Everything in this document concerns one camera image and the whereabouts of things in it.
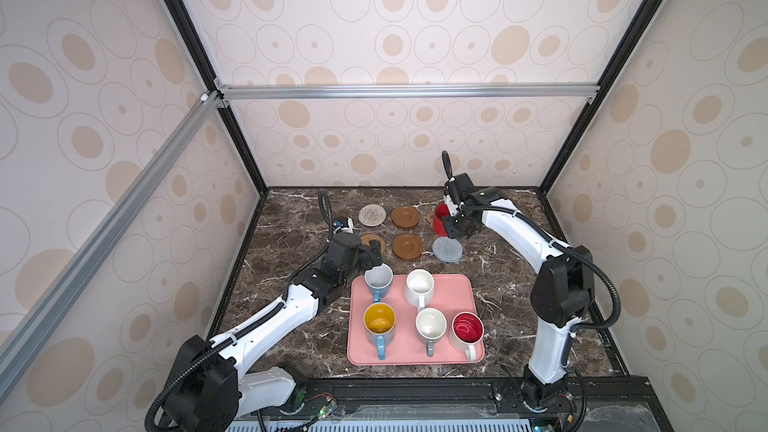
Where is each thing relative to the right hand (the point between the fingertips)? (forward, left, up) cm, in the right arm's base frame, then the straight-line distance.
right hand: (454, 228), depth 92 cm
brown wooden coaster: (+14, +14, -12) cm, 24 cm away
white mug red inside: (-27, -1, -12) cm, 30 cm away
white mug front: (-26, +9, -11) cm, 30 cm away
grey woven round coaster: (+1, 0, -13) cm, 13 cm away
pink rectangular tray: (-16, +1, -12) cm, 20 cm away
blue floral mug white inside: (-12, +24, -10) cm, 28 cm away
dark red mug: (+2, +4, +5) cm, 7 cm away
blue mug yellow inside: (-25, +23, -12) cm, 36 cm away
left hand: (-10, +24, +7) cm, 26 cm away
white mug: (-14, +12, -12) cm, 22 cm away
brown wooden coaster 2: (+2, +14, -12) cm, 19 cm away
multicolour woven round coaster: (+17, +27, -13) cm, 34 cm away
